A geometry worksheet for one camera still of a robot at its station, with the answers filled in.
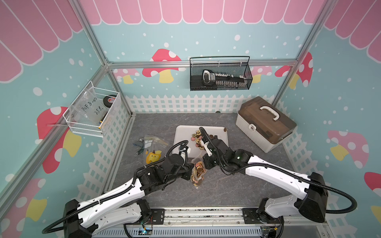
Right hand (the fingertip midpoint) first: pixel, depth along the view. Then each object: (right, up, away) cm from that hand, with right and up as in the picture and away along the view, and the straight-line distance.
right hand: (202, 158), depth 76 cm
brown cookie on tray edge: (+18, +14, +32) cm, 40 cm away
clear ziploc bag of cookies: (-2, -9, +9) cm, 13 cm away
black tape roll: (-52, +31, +5) cm, 60 cm away
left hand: (-5, -4, -4) cm, 7 cm away
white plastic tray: (-13, +11, +34) cm, 38 cm away
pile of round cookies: (-2, +9, +27) cm, 29 cm away
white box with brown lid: (+36, +18, +11) cm, 42 cm away
